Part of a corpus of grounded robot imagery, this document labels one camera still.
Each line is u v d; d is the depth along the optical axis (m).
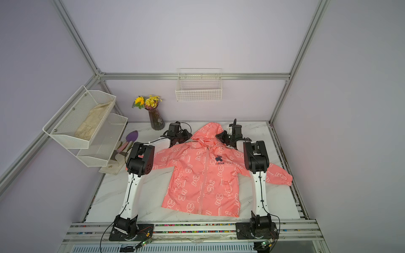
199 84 1.05
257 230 0.68
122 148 1.02
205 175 0.93
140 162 0.65
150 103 0.98
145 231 0.73
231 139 0.95
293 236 0.73
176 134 0.93
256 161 0.67
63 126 0.69
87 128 0.76
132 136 1.11
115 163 0.98
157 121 1.10
